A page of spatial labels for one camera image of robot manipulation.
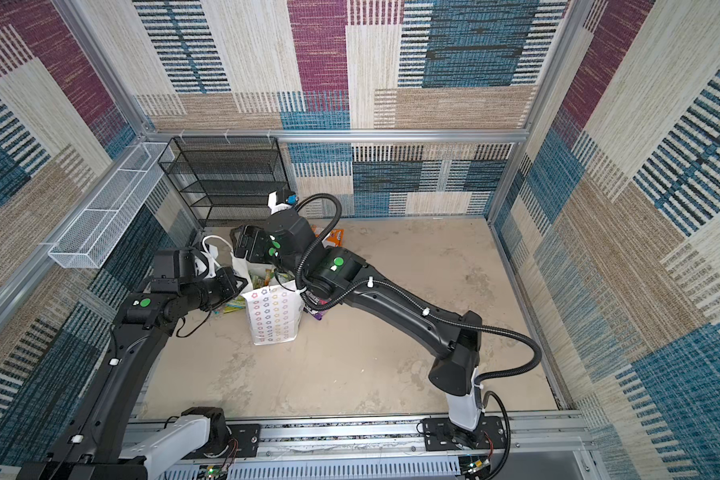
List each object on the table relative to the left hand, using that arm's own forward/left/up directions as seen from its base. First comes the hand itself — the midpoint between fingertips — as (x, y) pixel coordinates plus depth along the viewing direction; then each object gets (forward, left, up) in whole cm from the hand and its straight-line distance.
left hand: (247, 275), depth 73 cm
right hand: (-1, -4, +13) cm, 14 cm away
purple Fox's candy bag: (+2, -14, -24) cm, 28 cm away
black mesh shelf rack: (+48, +21, -9) cm, 53 cm away
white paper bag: (-6, -6, -8) cm, 11 cm away
